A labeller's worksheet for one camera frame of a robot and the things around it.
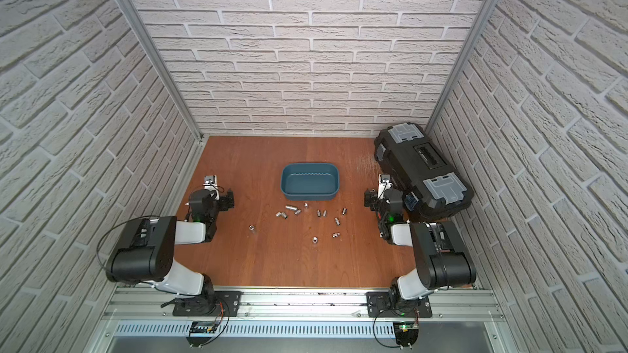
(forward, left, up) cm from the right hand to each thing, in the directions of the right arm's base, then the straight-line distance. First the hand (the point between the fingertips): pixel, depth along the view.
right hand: (383, 188), depth 94 cm
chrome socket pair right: (-7, +40, -4) cm, 41 cm away
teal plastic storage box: (+9, +30, -5) cm, 32 cm away
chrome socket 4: (-6, +16, -5) cm, 18 cm away
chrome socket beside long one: (-6, +35, -5) cm, 35 cm away
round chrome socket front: (-17, +28, -4) cm, 33 cm away
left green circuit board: (-41, +64, -8) cm, 77 cm away
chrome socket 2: (-7, +26, -4) cm, 27 cm away
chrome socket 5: (-12, +51, -2) cm, 52 cm away
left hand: (+5, +65, +2) cm, 65 cm away
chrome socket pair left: (-7, +43, -4) cm, 43 cm away
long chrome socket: (-4, +37, -5) cm, 38 cm away
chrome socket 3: (-6, +24, -6) cm, 25 cm away
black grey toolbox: (-8, -13, +12) cm, 19 cm away
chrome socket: (-3, +31, -4) cm, 32 cm away
